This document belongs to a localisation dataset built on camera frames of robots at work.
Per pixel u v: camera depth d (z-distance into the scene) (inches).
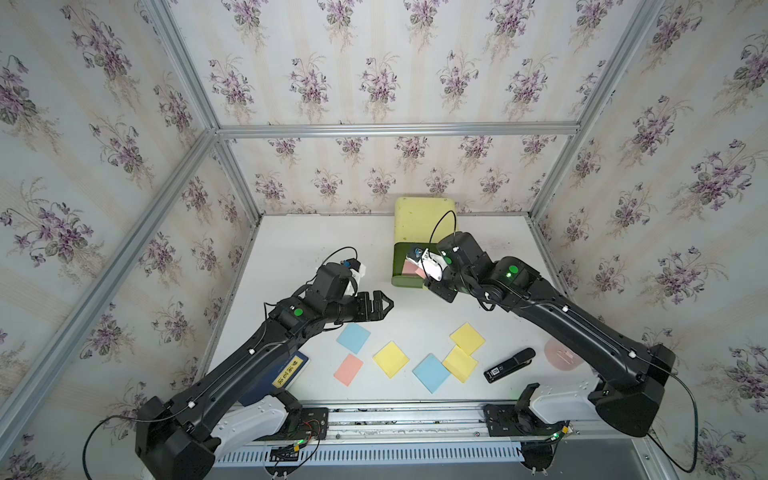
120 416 14.6
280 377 31.1
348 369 32.4
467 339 34.8
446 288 24.2
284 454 28.4
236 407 22.6
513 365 30.8
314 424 28.7
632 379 15.4
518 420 25.9
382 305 25.4
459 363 32.4
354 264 27.2
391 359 33.2
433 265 23.8
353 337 34.8
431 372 32.3
